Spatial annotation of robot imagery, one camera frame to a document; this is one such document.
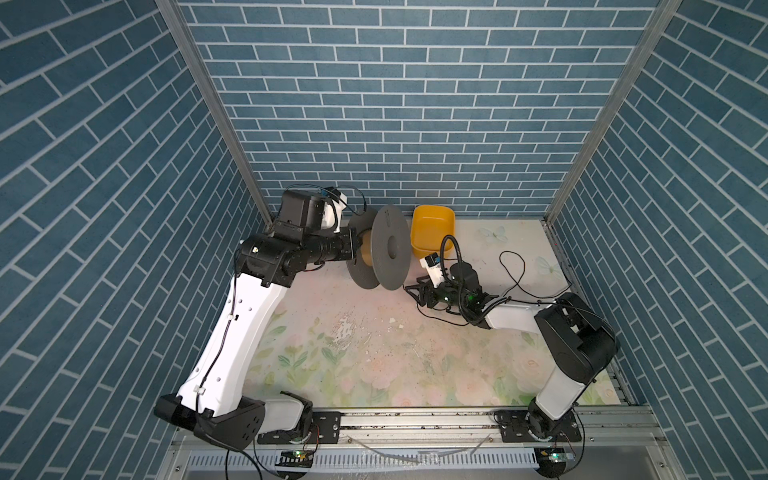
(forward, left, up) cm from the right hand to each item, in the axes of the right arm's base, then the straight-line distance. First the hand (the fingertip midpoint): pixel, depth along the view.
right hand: (411, 281), depth 90 cm
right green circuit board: (-40, -37, -14) cm, 56 cm away
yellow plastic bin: (+32, -5, -7) cm, 33 cm away
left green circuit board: (-45, +26, -13) cm, 53 cm away
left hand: (-7, +10, +26) cm, 29 cm away
